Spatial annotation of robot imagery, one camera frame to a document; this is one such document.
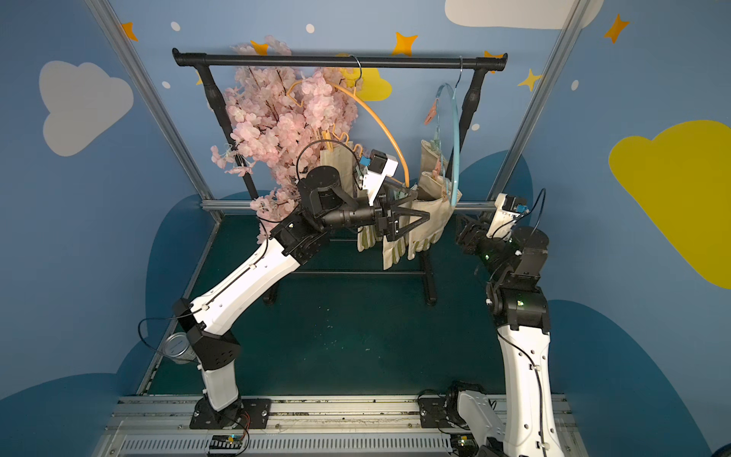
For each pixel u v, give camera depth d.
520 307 0.44
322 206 0.46
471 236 0.56
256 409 0.75
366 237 0.88
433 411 0.75
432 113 0.82
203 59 0.55
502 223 0.55
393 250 0.83
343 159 0.84
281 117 0.74
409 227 0.51
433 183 0.75
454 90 0.62
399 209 0.50
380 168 0.48
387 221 0.49
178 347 0.80
